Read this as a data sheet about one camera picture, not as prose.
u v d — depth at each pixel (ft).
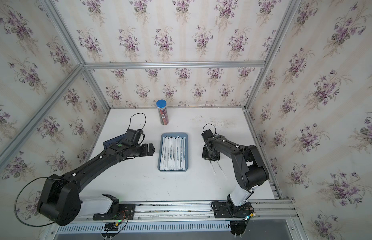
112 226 2.35
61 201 1.30
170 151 3.08
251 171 1.52
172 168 2.89
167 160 2.97
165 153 3.05
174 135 3.33
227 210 2.39
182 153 3.08
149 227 2.51
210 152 2.54
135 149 2.35
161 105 3.19
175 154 3.06
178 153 3.05
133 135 2.18
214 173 2.82
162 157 3.01
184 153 3.07
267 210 2.46
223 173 2.82
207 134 2.55
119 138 3.32
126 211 2.40
